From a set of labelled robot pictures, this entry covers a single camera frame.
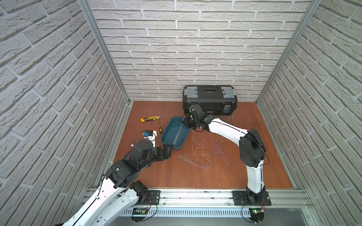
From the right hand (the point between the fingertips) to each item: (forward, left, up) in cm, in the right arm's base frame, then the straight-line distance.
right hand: (182, 120), depth 91 cm
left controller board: (-46, +26, -16) cm, 55 cm away
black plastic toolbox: (+14, -26, +3) cm, 30 cm away
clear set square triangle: (-12, -10, -15) cm, 21 cm away
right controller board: (-52, -35, -15) cm, 65 cm away
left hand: (-22, +7, +10) cm, 25 cm away
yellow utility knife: (+13, +25, -12) cm, 31 cm away
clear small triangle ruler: (-21, -15, -15) cm, 29 cm away
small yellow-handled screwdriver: (+5, +17, -13) cm, 22 cm away
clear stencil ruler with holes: (-23, -6, -14) cm, 28 cm away
